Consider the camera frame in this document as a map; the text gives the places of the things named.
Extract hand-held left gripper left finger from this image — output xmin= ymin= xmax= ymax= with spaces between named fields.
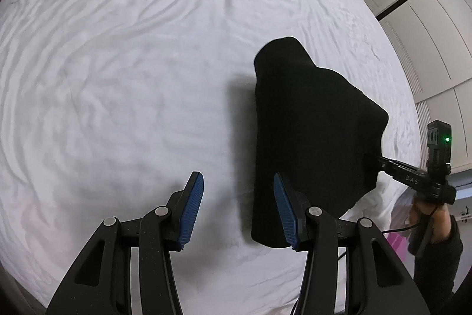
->
xmin=44 ymin=171 xmax=204 ymax=315

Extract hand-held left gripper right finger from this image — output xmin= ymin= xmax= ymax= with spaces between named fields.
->
xmin=273 ymin=173 xmax=432 ymax=315

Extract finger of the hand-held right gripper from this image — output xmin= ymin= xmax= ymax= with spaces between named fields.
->
xmin=363 ymin=153 xmax=397 ymax=175

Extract black pants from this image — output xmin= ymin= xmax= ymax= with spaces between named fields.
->
xmin=251 ymin=36 xmax=389 ymax=249

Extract person's right forearm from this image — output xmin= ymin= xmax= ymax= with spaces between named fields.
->
xmin=413 ymin=215 xmax=466 ymax=304

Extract person's right hand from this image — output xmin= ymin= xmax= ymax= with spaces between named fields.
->
xmin=409 ymin=196 xmax=453 ymax=244

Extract pink cloth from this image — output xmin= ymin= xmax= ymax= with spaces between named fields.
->
xmin=386 ymin=233 xmax=417 ymax=257

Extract white bed duvet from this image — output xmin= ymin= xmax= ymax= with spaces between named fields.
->
xmin=0 ymin=0 xmax=423 ymax=315

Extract white wardrobe doors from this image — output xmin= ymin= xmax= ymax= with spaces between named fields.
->
xmin=313 ymin=0 xmax=472 ymax=186

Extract black cable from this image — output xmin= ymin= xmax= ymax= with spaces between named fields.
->
xmin=381 ymin=222 xmax=419 ymax=236

